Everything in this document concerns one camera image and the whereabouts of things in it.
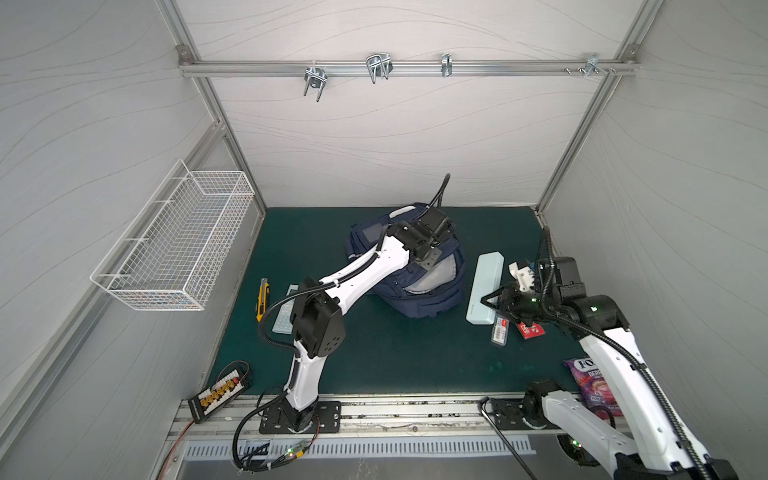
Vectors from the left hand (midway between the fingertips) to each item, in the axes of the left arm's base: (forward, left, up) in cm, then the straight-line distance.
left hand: (428, 247), depth 85 cm
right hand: (-16, -14, +3) cm, 22 cm away
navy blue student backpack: (-7, +4, -13) cm, 15 cm away
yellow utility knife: (-9, +52, -17) cm, 55 cm away
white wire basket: (-12, +62, +12) cm, 64 cm away
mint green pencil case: (-10, -15, +2) cm, 18 cm away
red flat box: (-17, -30, -17) cm, 39 cm away
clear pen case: (-17, -22, -17) cm, 33 cm away
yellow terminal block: (-37, +55, -17) cm, 68 cm away
